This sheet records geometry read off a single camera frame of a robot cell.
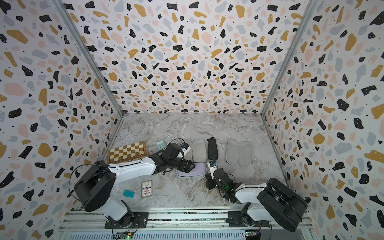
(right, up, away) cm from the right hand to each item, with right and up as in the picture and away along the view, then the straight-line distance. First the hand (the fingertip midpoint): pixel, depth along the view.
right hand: (206, 175), depth 88 cm
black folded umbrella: (+5, +11, +9) cm, 15 cm away
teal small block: (-44, -8, -5) cm, 45 cm away
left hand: (-8, +8, -2) cm, 11 cm away
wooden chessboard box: (-51, +12, +7) cm, 52 cm away
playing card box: (-34, -6, -5) cm, 34 cm away
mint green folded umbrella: (-30, +16, +14) cm, 37 cm away
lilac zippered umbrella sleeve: (-4, +3, -1) cm, 5 cm away
